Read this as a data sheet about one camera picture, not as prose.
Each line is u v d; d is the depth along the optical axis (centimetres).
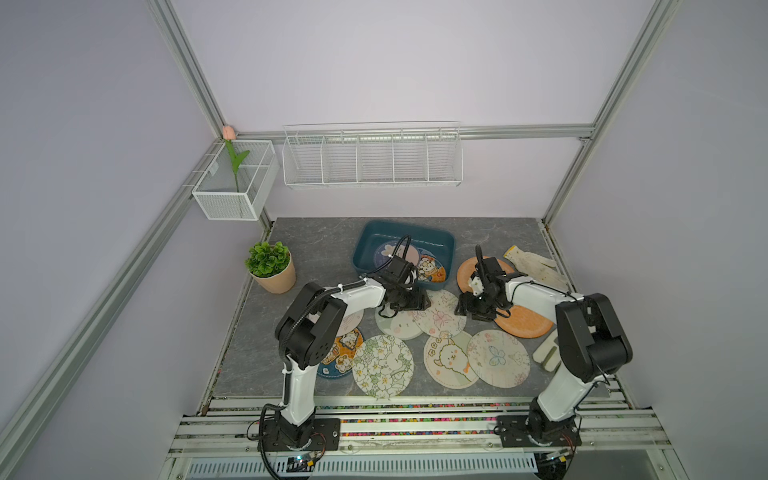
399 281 78
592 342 48
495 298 73
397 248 116
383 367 85
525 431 74
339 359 87
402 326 93
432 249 112
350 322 94
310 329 51
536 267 106
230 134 89
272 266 91
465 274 104
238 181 89
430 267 106
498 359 86
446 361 86
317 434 74
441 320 94
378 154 98
